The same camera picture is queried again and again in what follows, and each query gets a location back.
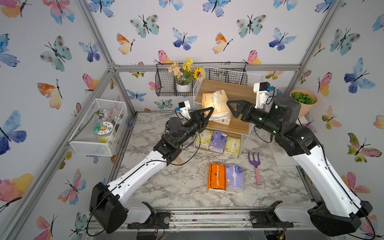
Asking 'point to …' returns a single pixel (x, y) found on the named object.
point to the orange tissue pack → (217, 176)
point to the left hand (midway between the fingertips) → (214, 109)
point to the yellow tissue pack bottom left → (203, 139)
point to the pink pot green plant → (306, 98)
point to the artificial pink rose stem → (113, 116)
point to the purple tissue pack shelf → (234, 177)
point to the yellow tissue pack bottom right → (233, 146)
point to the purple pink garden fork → (255, 163)
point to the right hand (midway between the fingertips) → (233, 102)
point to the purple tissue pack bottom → (218, 142)
